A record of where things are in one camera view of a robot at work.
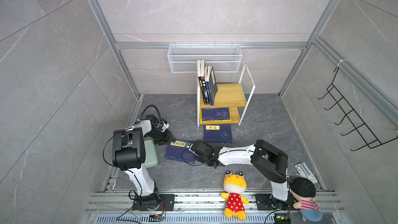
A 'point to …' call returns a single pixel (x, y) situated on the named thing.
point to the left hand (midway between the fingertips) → (171, 139)
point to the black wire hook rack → (371, 141)
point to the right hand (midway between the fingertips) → (200, 147)
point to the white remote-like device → (304, 171)
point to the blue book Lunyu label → (213, 86)
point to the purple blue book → (215, 114)
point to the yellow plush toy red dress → (235, 184)
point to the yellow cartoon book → (229, 121)
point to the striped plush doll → (304, 190)
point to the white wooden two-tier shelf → (229, 96)
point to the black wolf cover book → (203, 85)
